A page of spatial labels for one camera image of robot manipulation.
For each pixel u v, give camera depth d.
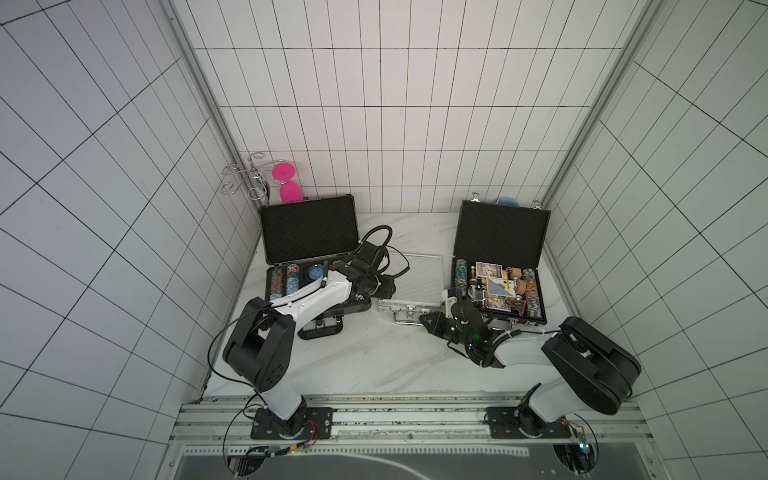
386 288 0.78
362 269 0.69
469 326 0.69
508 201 1.14
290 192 1.02
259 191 0.89
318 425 0.72
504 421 0.73
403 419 0.74
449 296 0.84
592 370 0.44
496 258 1.01
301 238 1.02
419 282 0.97
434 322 0.78
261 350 0.45
